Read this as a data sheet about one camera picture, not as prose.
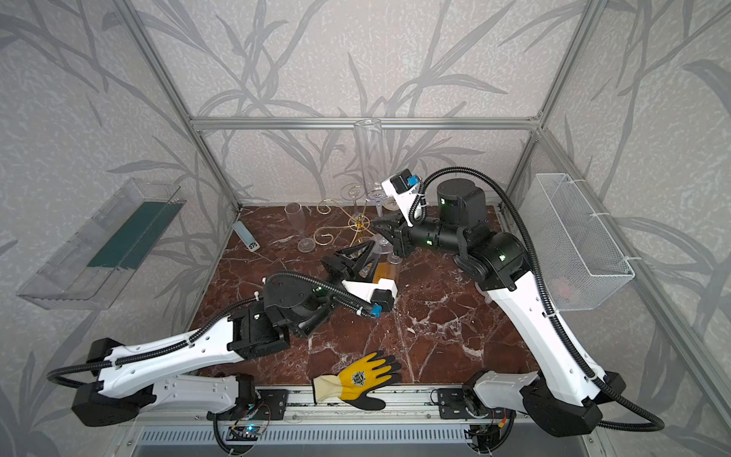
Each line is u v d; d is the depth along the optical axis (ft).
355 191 2.56
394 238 1.56
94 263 2.11
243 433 2.37
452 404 2.40
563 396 1.24
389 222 1.64
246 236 3.44
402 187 1.50
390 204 2.53
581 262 1.98
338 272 1.57
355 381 2.47
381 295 1.51
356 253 1.73
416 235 1.58
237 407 2.04
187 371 1.41
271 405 2.40
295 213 3.00
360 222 2.42
